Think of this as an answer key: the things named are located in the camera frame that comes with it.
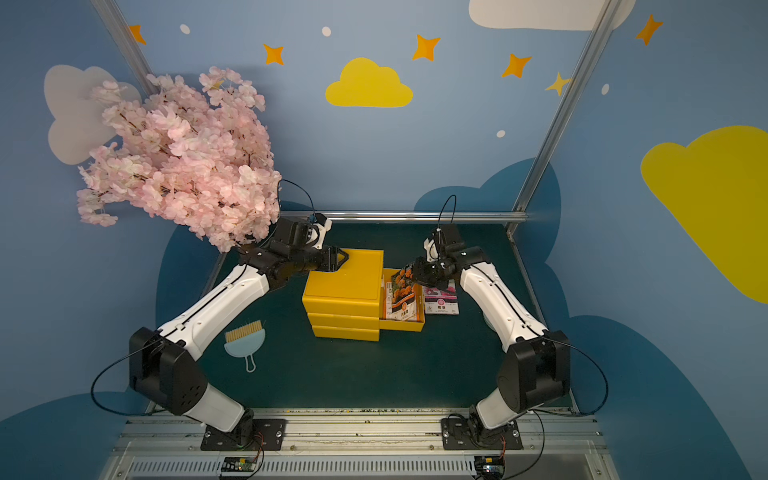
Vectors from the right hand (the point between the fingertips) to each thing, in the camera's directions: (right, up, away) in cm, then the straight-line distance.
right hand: (418, 273), depth 85 cm
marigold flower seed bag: (-4, -6, +1) cm, 8 cm away
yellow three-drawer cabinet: (-18, -7, -10) cm, 22 cm away
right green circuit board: (+17, -48, -12) cm, 52 cm away
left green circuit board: (-45, -46, -13) cm, 66 cm away
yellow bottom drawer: (-16, -18, +3) cm, 25 cm away
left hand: (-22, +6, -2) cm, 22 cm away
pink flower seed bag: (+9, -11, +14) cm, 20 cm away
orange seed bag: (-8, -9, +7) cm, 14 cm away
